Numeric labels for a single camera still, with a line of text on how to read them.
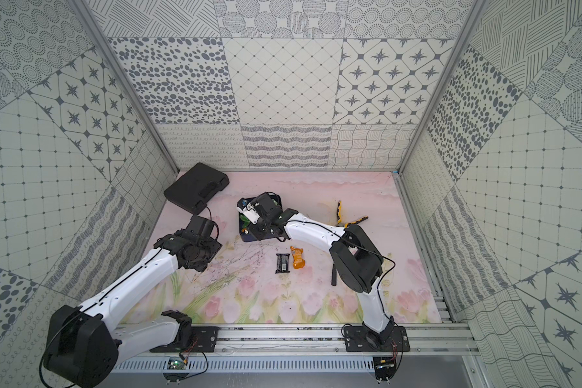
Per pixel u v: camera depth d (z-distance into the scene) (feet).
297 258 2.96
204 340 2.40
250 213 2.58
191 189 3.61
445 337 2.52
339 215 3.41
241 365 2.30
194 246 2.00
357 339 2.40
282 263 2.93
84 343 1.26
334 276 2.87
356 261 1.63
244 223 3.30
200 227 2.17
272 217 2.29
